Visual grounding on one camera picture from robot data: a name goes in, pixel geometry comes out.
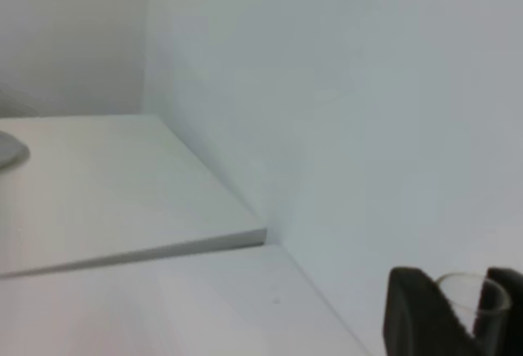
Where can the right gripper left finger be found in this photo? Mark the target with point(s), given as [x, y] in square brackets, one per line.
[419, 320]

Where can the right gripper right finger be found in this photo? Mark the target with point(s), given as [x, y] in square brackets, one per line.
[498, 327]

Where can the clear glass test tube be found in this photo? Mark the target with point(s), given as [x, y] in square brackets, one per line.
[463, 291]

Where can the white raised board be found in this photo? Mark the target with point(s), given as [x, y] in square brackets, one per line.
[105, 190]

